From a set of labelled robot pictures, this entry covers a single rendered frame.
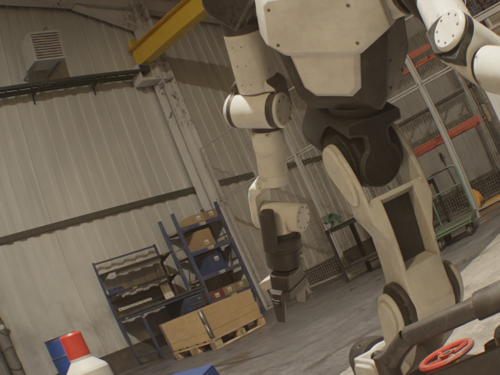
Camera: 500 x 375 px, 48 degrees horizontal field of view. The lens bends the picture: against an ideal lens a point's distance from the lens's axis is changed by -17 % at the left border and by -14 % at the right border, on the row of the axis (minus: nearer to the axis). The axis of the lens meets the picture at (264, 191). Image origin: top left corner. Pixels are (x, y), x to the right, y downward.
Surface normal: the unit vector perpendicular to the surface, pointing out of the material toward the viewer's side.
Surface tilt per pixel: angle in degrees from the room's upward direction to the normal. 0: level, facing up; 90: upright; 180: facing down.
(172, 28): 90
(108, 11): 90
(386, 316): 90
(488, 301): 77
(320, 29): 112
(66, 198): 90
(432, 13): 52
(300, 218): 117
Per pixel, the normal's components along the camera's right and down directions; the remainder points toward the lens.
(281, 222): -0.49, 0.35
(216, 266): 0.68, -0.38
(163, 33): -0.61, 0.18
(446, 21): -0.89, -0.32
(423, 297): 0.16, -0.19
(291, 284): 0.86, 0.05
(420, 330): -0.62, -0.11
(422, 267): 0.25, 0.04
